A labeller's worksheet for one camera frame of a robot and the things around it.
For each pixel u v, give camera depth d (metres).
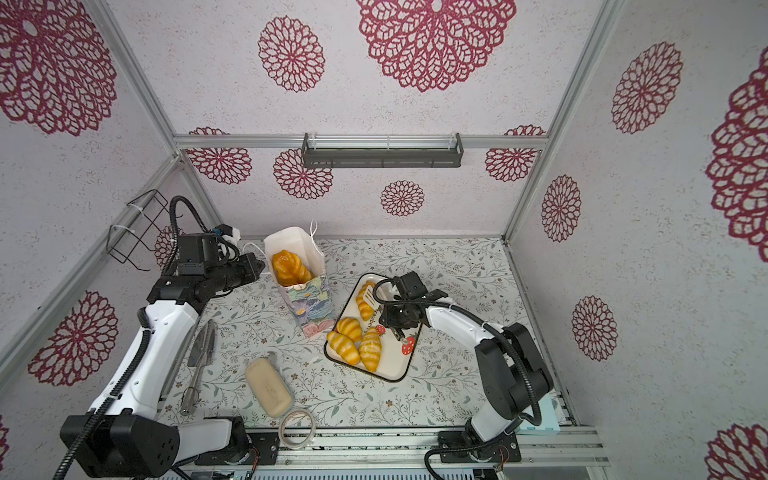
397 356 0.88
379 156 0.88
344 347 0.87
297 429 0.77
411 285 0.71
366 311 0.95
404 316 0.76
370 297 0.94
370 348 0.87
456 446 0.73
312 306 0.84
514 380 0.45
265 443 0.75
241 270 0.67
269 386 0.81
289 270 0.92
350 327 0.90
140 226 0.80
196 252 0.55
